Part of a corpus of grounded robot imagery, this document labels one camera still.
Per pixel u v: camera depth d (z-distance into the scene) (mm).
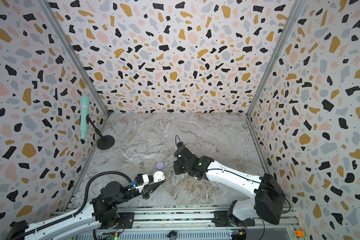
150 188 599
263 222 739
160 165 923
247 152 1002
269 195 411
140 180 540
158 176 633
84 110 800
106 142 1028
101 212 557
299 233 702
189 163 586
